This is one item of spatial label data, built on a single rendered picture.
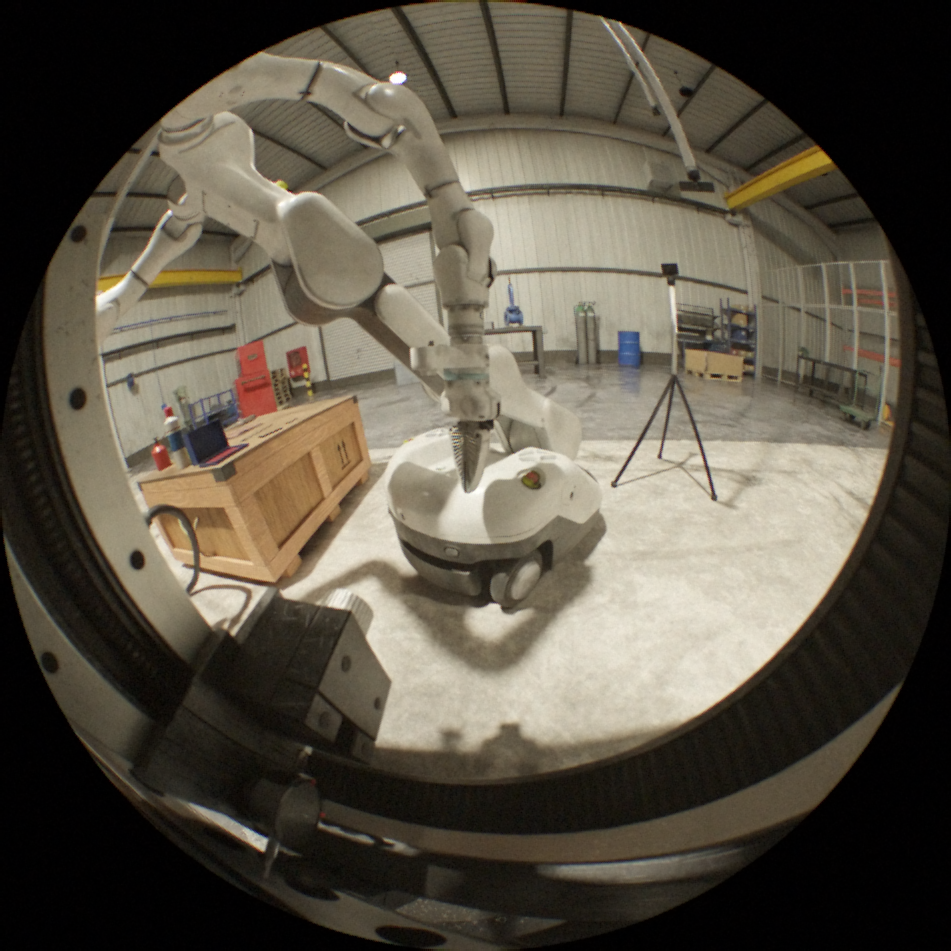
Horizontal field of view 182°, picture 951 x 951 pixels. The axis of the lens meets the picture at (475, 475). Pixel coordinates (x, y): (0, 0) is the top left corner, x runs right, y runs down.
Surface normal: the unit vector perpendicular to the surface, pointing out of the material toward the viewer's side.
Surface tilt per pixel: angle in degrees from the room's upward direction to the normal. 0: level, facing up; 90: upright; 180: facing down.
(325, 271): 93
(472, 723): 0
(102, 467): 92
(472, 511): 59
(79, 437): 92
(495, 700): 0
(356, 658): 92
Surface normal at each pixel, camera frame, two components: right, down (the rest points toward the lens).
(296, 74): 0.61, 0.72
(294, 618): -0.07, -0.90
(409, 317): 0.69, 0.24
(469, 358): 0.22, 0.34
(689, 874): -0.89, -0.43
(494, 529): -0.05, 0.46
